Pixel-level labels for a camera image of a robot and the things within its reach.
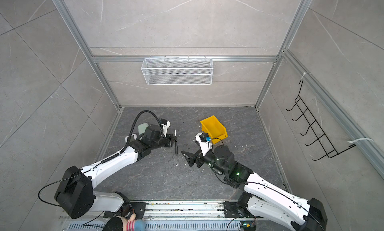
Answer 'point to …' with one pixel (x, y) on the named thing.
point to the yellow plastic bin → (215, 129)
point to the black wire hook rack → (308, 117)
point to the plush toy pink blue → (119, 223)
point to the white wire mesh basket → (177, 71)
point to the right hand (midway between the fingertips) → (189, 145)
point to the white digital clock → (133, 137)
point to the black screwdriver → (176, 151)
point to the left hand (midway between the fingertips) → (177, 134)
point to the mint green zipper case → (142, 127)
